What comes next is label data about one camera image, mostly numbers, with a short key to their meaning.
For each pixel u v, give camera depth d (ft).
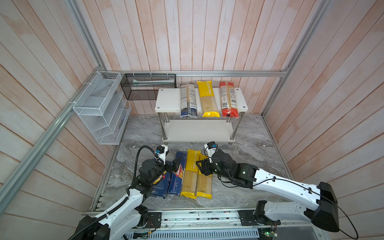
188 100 2.50
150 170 2.02
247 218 2.40
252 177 1.65
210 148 2.12
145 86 3.41
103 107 2.25
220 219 2.46
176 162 2.34
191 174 2.85
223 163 1.73
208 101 2.50
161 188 2.52
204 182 2.75
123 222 1.78
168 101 2.63
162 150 2.22
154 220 2.40
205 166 2.08
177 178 2.75
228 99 2.54
